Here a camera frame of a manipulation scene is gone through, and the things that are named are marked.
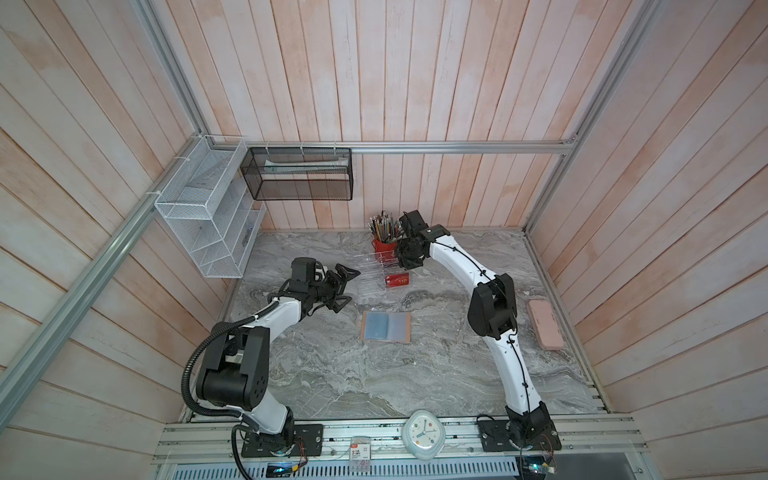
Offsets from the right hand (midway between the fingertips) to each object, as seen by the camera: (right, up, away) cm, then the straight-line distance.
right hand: (390, 254), depth 101 cm
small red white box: (-8, -48, -31) cm, 58 cm away
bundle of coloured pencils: (-2, +9, 0) cm, 9 cm away
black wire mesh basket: (-33, +30, +6) cm, 45 cm away
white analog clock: (+7, -45, -29) cm, 54 cm away
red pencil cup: (-2, +1, +4) cm, 4 cm away
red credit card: (+2, -9, +1) cm, 9 cm away
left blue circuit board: (-28, -53, -30) cm, 67 cm away
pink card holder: (+3, -24, -7) cm, 25 cm away
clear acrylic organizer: (-7, -7, +6) cm, 11 cm away
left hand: (-10, -10, -12) cm, 19 cm away
